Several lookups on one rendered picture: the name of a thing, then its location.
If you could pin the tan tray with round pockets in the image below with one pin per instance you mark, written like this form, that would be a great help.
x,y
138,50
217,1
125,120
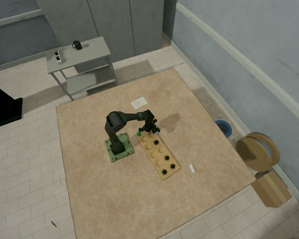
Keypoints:
x,y
157,154

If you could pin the white sheet of paper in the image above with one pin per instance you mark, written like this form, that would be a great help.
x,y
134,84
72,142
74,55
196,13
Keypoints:
x,y
139,102

